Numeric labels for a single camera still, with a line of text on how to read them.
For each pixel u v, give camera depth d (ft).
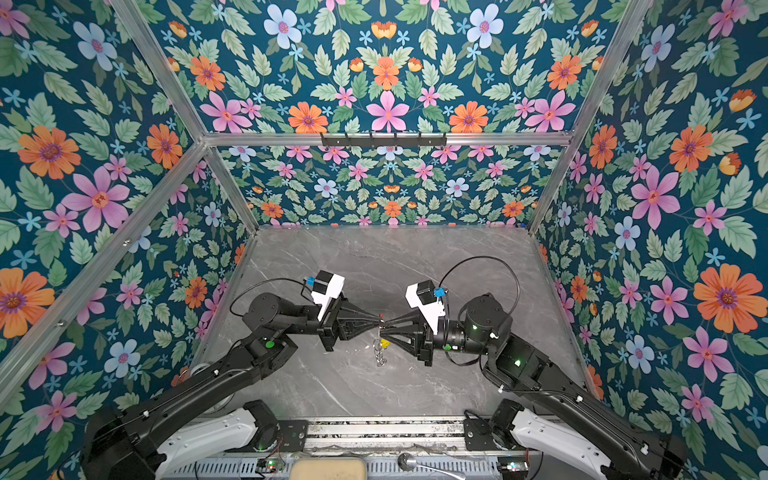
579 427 1.41
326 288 1.61
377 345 2.77
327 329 1.66
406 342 1.77
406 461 2.25
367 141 3.01
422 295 1.57
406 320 1.79
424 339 1.64
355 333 1.80
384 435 2.46
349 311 1.77
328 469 2.18
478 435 2.41
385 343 1.76
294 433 2.41
